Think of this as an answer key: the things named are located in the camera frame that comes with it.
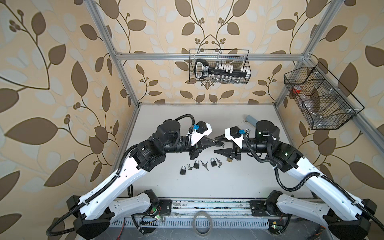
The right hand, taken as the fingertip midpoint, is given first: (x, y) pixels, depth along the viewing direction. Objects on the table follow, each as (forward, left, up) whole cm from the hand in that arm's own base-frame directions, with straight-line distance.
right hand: (216, 144), depth 59 cm
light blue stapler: (+37, -32, -31) cm, 58 cm away
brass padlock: (+8, -12, -33) cm, 36 cm away
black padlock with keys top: (+2, +16, -35) cm, 39 cm away
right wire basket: (+21, -56, 0) cm, 60 cm away
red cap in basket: (+37, -52, -4) cm, 64 cm away
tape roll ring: (-20, +9, -35) cm, 42 cm away
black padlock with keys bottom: (+5, +8, -34) cm, 36 cm away
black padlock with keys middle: (+6, -2, -34) cm, 34 cm away
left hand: (-1, +1, +4) cm, 4 cm away
